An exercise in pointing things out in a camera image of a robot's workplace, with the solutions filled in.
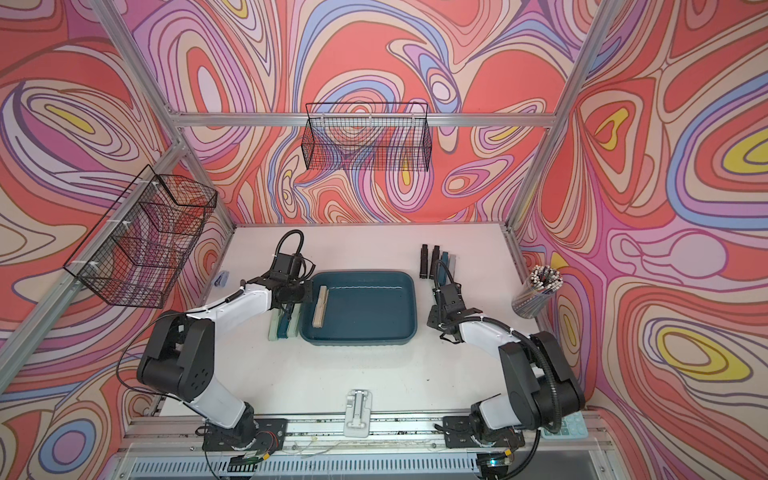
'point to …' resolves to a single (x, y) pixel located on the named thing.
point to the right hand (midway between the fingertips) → (441, 325)
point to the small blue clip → (222, 279)
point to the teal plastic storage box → (364, 308)
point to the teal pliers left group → (284, 321)
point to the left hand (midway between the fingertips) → (313, 291)
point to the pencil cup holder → (542, 283)
